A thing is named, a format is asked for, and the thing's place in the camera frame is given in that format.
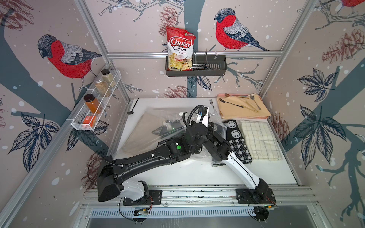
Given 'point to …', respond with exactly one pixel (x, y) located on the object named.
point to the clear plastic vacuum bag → (149, 127)
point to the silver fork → (211, 102)
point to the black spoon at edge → (131, 112)
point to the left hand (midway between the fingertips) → (213, 114)
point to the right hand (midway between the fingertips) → (152, 137)
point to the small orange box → (90, 119)
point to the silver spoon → (252, 97)
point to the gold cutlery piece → (254, 109)
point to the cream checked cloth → (260, 140)
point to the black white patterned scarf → (237, 146)
